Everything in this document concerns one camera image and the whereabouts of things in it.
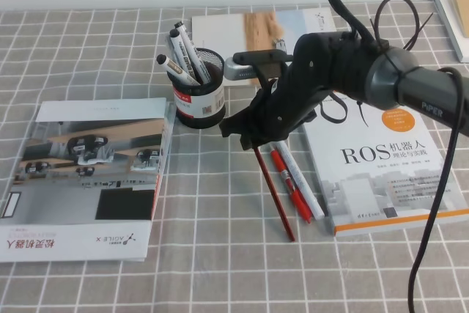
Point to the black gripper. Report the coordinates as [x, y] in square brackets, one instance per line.
[272, 117]

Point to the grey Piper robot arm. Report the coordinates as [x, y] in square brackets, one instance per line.
[322, 63]

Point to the red pencil with eraser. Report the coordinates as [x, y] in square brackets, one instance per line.
[274, 195]

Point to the ROS robot textbook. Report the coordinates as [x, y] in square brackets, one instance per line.
[378, 170]

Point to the AgileX brochure stack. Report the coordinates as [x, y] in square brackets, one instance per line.
[87, 183]

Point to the black mesh pen holder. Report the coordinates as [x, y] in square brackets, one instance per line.
[201, 107]

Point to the red gel pen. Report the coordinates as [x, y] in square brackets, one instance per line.
[293, 191]

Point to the white book at edge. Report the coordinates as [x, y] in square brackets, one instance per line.
[451, 16]

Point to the white pen on table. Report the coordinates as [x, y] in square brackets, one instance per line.
[300, 180]

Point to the white marker black cap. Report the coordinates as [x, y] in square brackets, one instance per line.
[182, 54]

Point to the white marker rear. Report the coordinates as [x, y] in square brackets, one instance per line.
[193, 54]

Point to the desert cover brochure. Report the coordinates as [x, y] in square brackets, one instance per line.
[228, 34]

